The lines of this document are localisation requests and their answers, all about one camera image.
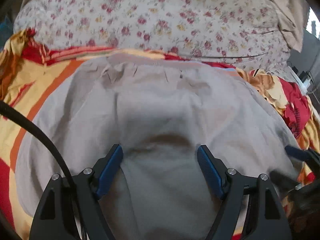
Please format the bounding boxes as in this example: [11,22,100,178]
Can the beige zip jacket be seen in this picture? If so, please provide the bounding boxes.
[15,52,301,240]

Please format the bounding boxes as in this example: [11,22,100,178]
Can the teal clothes pile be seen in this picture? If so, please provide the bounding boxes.
[0,16,13,50]

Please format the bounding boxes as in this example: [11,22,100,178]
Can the white power strip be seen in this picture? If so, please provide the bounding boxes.
[287,61,314,94]

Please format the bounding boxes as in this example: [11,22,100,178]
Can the orange yellow red blanket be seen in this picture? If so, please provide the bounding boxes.
[1,29,319,239]

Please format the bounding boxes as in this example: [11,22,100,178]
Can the beige curtain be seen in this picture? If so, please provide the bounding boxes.
[270,0,310,53]

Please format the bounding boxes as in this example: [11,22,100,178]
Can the floral quilt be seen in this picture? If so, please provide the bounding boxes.
[14,0,290,69]

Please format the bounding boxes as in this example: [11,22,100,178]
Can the black cable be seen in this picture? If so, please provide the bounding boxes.
[0,101,73,183]

